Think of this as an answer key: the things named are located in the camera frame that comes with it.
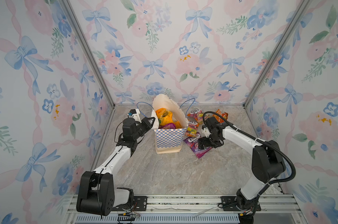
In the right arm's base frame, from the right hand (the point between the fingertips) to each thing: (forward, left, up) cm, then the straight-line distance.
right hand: (205, 145), depth 90 cm
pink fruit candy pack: (+27, +2, -1) cm, 27 cm away
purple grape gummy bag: (+9, +24, +8) cm, 27 cm away
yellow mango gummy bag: (+16, +27, +9) cm, 32 cm away
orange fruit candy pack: (+15, +7, -2) cm, 17 cm away
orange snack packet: (-2, -2, +30) cm, 30 cm away
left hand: (+7, +31, +20) cm, 37 cm away
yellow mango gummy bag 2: (+15, +18, +3) cm, 23 cm away
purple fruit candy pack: (+4, +7, -3) cm, 9 cm away
